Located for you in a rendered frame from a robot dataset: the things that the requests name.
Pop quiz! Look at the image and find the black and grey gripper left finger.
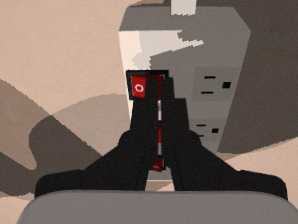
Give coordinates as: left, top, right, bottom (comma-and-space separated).
34, 77, 158, 199

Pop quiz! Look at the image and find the grey power strip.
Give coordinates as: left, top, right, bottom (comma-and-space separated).
118, 0, 251, 181

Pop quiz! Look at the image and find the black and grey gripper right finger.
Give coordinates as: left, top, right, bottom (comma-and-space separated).
161, 77, 288, 200

